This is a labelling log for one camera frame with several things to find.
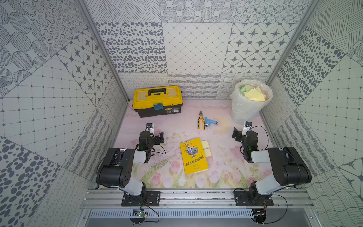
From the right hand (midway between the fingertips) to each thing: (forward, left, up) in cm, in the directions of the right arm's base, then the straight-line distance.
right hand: (242, 130), depth 95 cm
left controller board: (-48, +62, -7) cm, 78 cm away
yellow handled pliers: (+12, +29, -5) cm, 31 cm away
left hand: (-2, +60, +1) cm, 60 cm away
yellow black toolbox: (+17, +59, +11) cm, 63 cm away
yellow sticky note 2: (-14, +24, -5) cm, 28 cm away
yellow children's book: (-19, +33, -3) cm, 39 cm away
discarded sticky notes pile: (+14, -4, +21) cm, 26 cm away
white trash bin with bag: (+9, 0, +21) cm, 23 cm away
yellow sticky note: (-10, +26, -3) cm, 27 cm away
